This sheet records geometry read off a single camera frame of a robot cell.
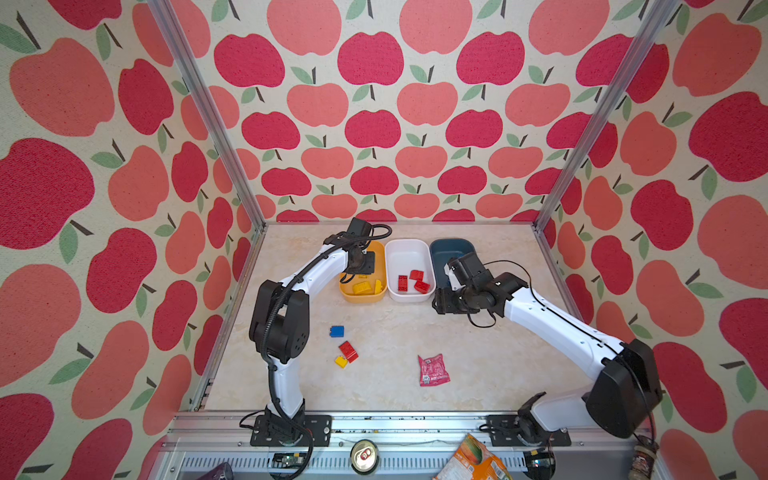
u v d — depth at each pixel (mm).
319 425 754
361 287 997
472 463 682
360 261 804
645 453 688
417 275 1044
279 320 514
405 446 734
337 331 927
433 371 821
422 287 1004
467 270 643
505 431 732
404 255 1121
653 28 712
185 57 766
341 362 858
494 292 573
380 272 1020
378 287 981
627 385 407
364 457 617
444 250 1105
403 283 1014
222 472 658
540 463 729
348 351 863
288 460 715
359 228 759
